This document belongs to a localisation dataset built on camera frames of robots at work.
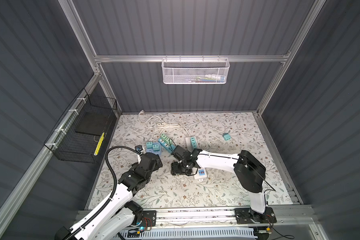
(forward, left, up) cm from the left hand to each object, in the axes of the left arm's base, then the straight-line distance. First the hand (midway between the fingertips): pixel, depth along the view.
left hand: (151, 159), depth 79 cm
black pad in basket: (+16, +30, +13) cm, 36 cm away
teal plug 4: (+14, +4, -7) cm, 16 cm away
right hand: (-4, -12, -11) cm, 17 cm away
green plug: (+20, -5, -7) cm, 22 cm away
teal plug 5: (+12, -1, -8) cm, 15 cm away
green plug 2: (+17, -8, -7) cm, 20 cm away
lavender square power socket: (+13, +3, -11) cm, 17 cm away
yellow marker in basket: (+2, +22, +14) cm, 26 cm away
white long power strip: (-4, -28, -11) cm, 31 cm away
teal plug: (+21, -49, -11) cm, 55 cm away
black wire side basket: (+7, +34, +14) cm, 37 cm away
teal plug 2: (+15, -25, -7) cm, 30 cm away
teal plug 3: (+12, -25, -7) cm, 29 cm away
